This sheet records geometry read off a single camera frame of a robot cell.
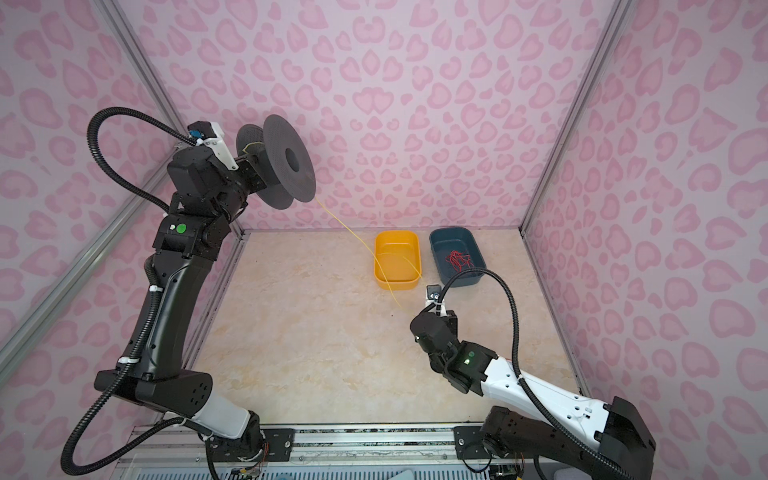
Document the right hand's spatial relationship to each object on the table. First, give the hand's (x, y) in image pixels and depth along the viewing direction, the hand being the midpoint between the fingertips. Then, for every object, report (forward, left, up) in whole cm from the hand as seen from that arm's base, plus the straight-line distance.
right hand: (426, 307), depth 78 cm
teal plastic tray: (+35, -14, -18) cm, 42 cm away
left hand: (+17, +37, +35) cm, 54 cm away
